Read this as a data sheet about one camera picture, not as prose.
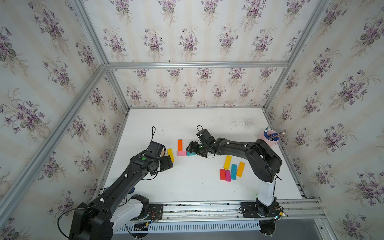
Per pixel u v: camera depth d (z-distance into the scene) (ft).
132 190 2.59
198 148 2.68
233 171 2.82
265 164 1.62
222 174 2.80
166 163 2.39
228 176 2.77
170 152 3.13
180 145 3.21
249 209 2.40
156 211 2.40
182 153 3.10
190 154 2.77
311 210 2.47
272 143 2.97
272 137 3.00
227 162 2.98
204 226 2.30
